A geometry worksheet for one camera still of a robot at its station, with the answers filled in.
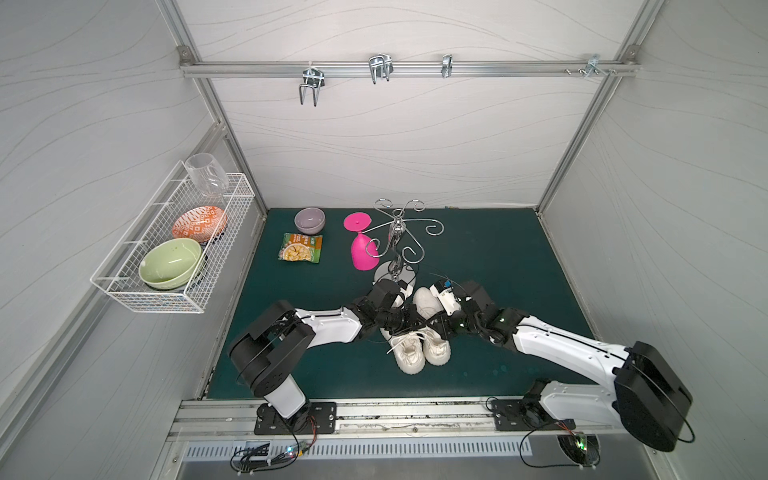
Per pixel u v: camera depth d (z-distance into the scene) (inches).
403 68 31.3
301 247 42.1
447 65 30.8
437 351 30.8
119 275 22.0
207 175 25.9
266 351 17.4
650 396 16.2
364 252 35.1
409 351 30.3
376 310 27.2
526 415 25.9
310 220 43.9
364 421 29.5
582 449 28.1
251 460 27.0
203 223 28.2
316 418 28.9
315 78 30.8
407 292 32.7
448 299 29.4
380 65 29.9
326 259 43.3
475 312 25.2
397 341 31.5
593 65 30.1
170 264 24.6
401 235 31.5
